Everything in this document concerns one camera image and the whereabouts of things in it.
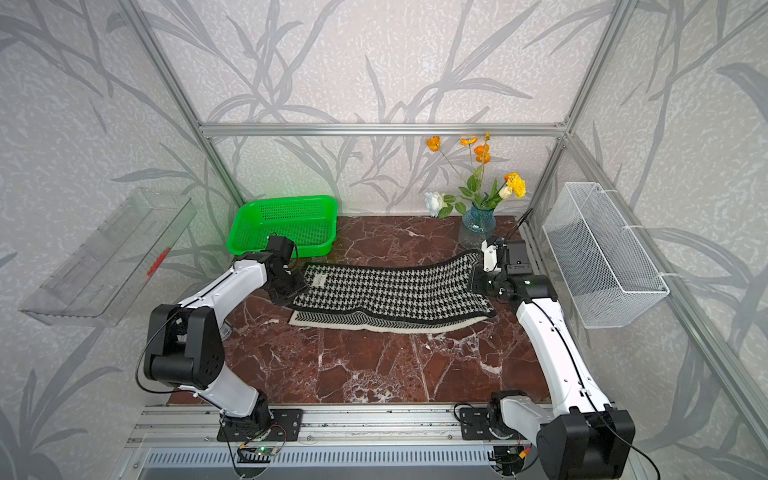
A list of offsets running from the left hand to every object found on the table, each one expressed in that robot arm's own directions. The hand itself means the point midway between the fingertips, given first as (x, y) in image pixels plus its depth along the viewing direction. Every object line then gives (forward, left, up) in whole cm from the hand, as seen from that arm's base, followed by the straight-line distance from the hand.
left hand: (302, 291), depth 91 cm
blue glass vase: (+23, -57, +6) cm, 62 cm away
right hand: (-2, -49, +13) cm, 51 cm away
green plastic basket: (+36, +6, -7) cm, 37 cm away
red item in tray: (-6, +26, +24) cm, 36 cm away
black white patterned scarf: (+2, -15, -6) cm, 17 cm away
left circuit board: (-40, +1, -6) cm, 40 cm away
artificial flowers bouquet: (+19, -42, +19) cm, 50 cm away
